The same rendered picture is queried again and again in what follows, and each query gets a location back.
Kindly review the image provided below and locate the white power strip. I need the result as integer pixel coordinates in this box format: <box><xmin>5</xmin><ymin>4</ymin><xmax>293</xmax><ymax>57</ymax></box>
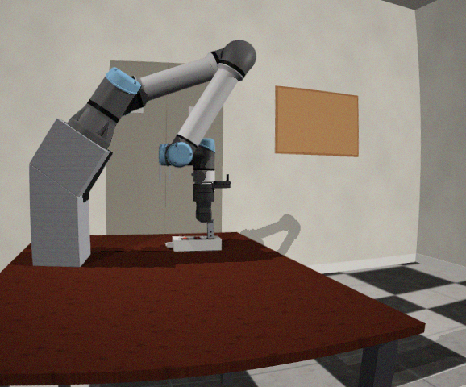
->
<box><xmin>165</xmin><ymin>235</ymin><xmax>222</xmax><ymax>252</ymax></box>

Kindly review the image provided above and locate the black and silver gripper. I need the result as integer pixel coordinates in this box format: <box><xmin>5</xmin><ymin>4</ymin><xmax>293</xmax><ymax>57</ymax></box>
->
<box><xmin>191</xmin><ymin>171</ymin><xmax>231</xmax><ymax>239</ymax></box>

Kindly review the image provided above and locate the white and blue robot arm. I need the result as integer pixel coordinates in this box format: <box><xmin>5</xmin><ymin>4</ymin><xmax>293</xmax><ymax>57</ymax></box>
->
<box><xmin>68</xmin><ymin>40</ymin><xmax>256</xmax><ymax>171</ymax></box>

